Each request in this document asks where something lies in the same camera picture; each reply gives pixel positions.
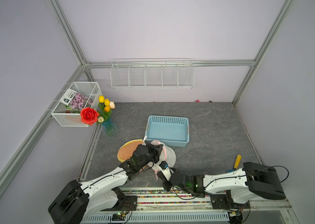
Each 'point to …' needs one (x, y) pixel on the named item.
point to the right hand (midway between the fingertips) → (157, 175)
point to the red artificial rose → (89, 115)
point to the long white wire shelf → (152, 73)
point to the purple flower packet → (75, 100)
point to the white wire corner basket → (66, 116)
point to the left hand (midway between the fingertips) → (165, 144)
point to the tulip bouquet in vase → (106, 107)
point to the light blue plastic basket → (173, 131)
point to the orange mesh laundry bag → (126, 150)
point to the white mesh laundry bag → (167, 155)
